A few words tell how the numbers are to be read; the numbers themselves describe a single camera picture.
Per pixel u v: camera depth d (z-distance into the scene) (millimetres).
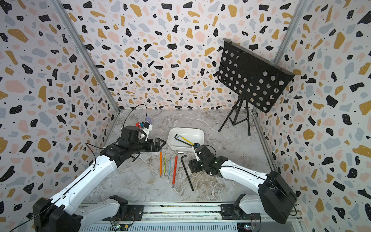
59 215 368
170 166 900
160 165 904
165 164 916
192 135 1059
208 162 640
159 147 699
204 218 736
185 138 1036
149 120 1097
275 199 413
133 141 605
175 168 898
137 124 1107
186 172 877
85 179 454
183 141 1026
